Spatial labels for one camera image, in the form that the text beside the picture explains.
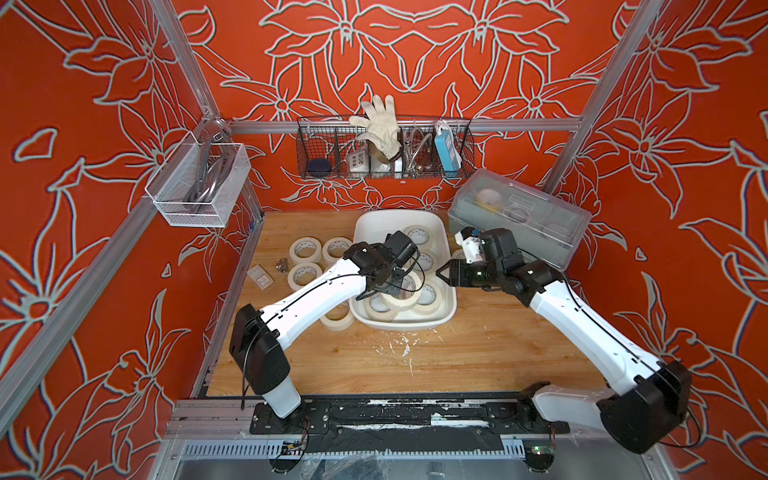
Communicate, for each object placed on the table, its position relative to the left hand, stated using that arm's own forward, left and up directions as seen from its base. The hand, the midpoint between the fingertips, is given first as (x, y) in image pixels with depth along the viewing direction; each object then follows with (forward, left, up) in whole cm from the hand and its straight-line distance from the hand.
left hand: (389, 279), depth 79 cm
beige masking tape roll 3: (-8, -4, 0) cm, 8 cm away
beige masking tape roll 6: (+4, -16, -15) cm, 22 cm away
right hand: (0, -12, +5) cm, 13 cm away
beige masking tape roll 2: (-5, +15, -15) cm, 22 cm away
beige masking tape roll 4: (+30, -11, -16) cm, 36 cm away
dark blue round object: (+39, +26, +8) cm, 48 cm away
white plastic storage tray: (+4, -11, -17) cm, 21 cm away
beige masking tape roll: (+21, +32, -16) cm, 41 cm away
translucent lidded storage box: (+20, -47, +3) cm, 51 cm away
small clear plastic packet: (+9, +45, -17) cm, 48 cm away
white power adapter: (+36, +12, +12) cm, 40 cm away
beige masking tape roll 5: (-1, +3, -14) cm, 15 cm away
